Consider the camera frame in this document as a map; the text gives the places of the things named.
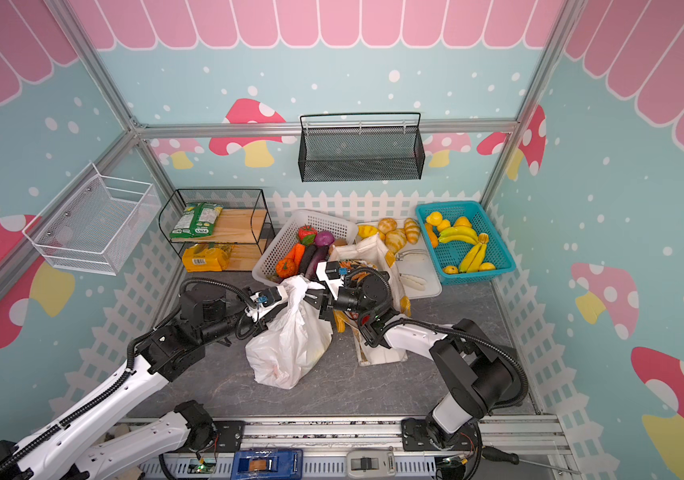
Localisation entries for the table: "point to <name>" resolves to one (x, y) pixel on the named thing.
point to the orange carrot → (296, 253)
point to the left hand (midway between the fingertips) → (283, 300)
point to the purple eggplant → (311, 255)
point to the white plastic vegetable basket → (283, 237)
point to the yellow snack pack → (207, 257)
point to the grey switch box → (370, 463)
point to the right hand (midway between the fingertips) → (294, 291)
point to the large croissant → (395, 240)
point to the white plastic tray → (417, 272)
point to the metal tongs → (408, 251)
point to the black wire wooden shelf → (220, 230)
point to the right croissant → (411, 230)
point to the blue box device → (263, 464)
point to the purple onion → (324, 238)
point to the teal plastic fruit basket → (450, 253)
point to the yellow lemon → (435, 218)
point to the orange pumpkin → (286, 267)
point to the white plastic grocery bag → (295, 339)
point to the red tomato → (307, 234)
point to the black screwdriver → (496, 454)
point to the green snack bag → (197, 220)
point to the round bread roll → (387, 225)
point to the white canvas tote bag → (374, 349)
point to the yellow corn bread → (365, 231)
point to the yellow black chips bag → (353, 264)
